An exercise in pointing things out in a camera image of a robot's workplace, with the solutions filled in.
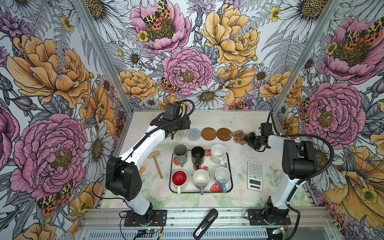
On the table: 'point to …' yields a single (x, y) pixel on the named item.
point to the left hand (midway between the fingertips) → (185, 126)
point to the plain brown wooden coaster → (208, 133)
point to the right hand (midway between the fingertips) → (245, 143)
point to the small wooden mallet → (153, 155)
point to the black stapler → (205, 224)
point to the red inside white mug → (179, 178)
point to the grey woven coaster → (193, 134)
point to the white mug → (218, 152)
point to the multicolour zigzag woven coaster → (180, 134)
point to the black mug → (198, 156)
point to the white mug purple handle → (201, 177)
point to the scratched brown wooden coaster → (224, 134)
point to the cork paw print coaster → (238, 137)
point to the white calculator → (254, 176)
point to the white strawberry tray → (210, 175)
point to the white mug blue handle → (222, 175)
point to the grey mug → (180, 152)
